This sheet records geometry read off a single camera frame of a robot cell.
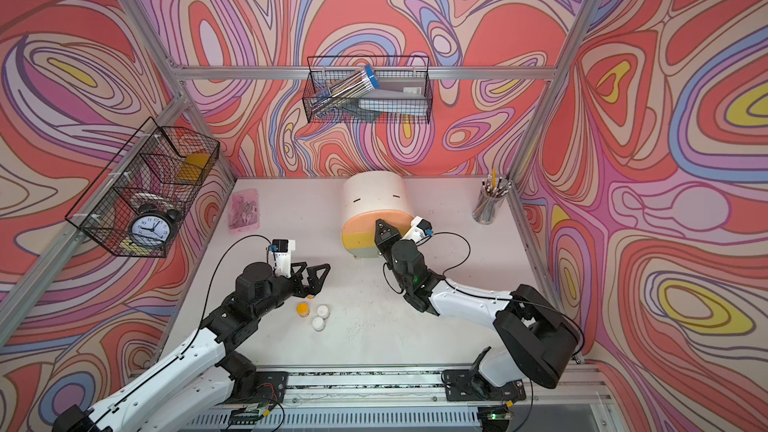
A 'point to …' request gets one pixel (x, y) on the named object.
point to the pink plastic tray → (244, 213)
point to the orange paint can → (302, 309)
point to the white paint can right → (323, 311)
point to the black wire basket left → (137, 202)
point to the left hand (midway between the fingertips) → (320, 267)
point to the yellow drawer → (358, 240)
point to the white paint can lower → (318, 324)
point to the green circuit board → (247, 415)
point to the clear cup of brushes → (490, 199)
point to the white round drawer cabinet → (369, 196)
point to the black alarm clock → (152, 227)
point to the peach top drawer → (366, 221)
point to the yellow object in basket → (193, 165)
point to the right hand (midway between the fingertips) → (374, 229)
